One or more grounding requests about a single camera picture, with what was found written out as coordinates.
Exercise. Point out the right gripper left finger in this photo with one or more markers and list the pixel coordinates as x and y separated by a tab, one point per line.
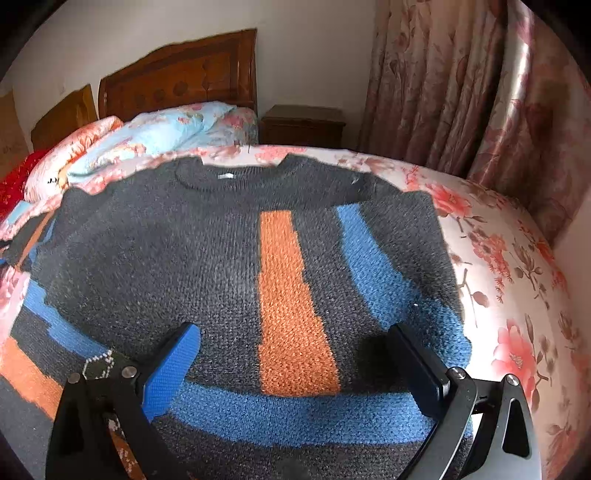
97	418

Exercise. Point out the red dotted cloth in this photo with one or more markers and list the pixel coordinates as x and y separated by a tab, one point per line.
12	186

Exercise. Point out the light blue folded quilt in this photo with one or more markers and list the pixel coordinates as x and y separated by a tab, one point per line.
148	134

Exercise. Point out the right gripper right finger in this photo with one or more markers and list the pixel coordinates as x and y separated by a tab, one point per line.
505	446

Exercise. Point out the floral pink curtain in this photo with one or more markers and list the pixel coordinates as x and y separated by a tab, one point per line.
486	91

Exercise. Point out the dark wooden nightstand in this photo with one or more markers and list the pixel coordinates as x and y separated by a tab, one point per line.
299	125

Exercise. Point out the pink floral pillow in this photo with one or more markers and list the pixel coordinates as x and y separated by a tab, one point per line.
48	177

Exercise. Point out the wooden headboard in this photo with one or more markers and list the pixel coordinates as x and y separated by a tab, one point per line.
217	68
74	111

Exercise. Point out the floral pink bed cover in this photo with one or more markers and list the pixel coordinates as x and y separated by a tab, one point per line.
515	298

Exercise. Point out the dark striped knit sweater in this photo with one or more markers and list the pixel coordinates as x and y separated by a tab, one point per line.
293	275

